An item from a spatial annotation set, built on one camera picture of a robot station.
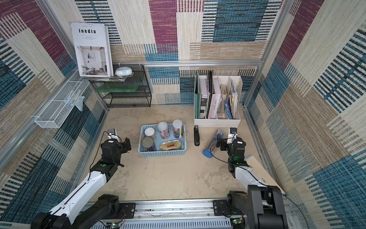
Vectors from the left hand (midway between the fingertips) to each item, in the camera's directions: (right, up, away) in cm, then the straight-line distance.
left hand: (118, 139), depth 83 cm
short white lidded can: (+15, +3, +13) cm, 20 cm away
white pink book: (+58, +23, +7) cm, 63 cm away
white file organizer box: (+70, +18, +18) cm, 74 cm away
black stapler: (+46, -3, +12) cm, 48 cm away
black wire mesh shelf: (+3, +29, +38) cm, 48 cm away
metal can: (+16, -3, +4) cm, 17 cm away
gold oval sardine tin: (+30, -5, +11) cm, 33 cm away
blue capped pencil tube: (+56, -5, +11) cm, 57 cm away
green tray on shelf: (-8, +33, +15) cm, 37 cm away
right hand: (+64, +3, +4) cm, 64 cm away
